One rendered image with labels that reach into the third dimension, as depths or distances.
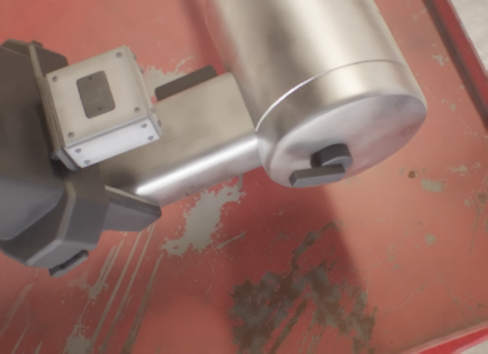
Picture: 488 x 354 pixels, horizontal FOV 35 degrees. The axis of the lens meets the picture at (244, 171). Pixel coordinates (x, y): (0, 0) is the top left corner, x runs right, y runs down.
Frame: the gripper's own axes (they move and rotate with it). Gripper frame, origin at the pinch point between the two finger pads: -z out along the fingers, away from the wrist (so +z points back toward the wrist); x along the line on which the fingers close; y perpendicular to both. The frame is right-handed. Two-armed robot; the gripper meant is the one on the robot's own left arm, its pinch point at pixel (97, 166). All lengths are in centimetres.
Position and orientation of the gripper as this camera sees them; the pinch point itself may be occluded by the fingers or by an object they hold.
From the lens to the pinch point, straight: 43.5
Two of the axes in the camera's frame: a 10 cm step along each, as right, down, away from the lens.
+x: 3.3, 8.4, -4.2
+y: 7.4, -5.1, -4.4
